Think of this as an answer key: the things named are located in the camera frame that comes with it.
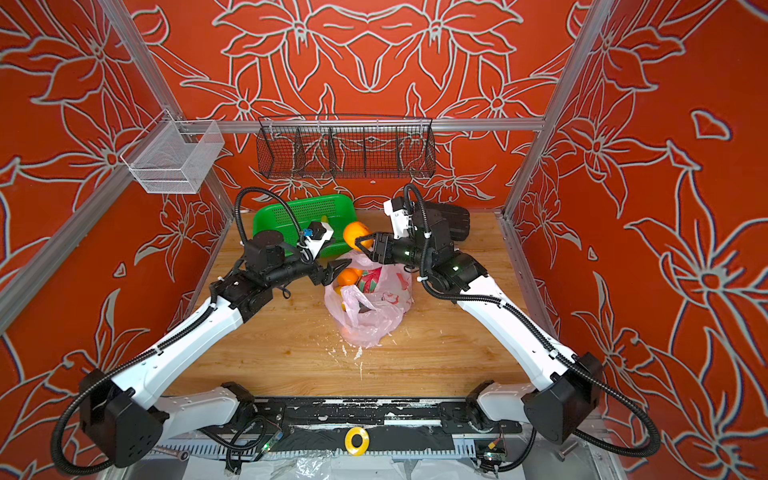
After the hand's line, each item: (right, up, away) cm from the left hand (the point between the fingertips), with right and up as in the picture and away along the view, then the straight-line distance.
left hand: (340, 245), depth 71 cm
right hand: (+5, +1, -5) cm, 7 cm away
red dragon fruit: (+6, -11, +20) cm, 24 cm away
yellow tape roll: (+2, -46, -3) cm, 46 cm away
